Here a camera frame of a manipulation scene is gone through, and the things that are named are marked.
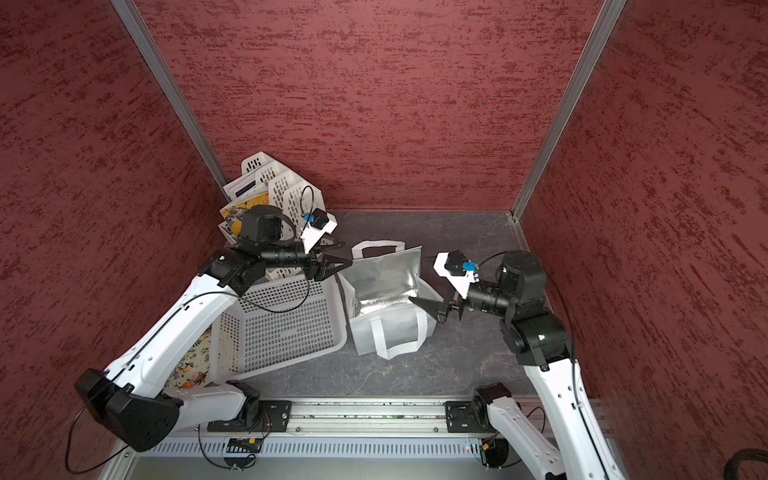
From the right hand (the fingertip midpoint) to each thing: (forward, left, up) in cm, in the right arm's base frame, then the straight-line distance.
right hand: (418, 283), depth 60 cm
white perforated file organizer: (+44, +40, -12) cm, 60 cm away
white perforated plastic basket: (+7, +42, -33) cm, 54 cm away
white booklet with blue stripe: (+43, +53, -10) cm, 69 cm away
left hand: (+9, +17, -3) cm, 19 cm away
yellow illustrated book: (+35, +56, -13) cm, 67 cm away
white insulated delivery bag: (+19, +10, -30) cm, 37 cm away
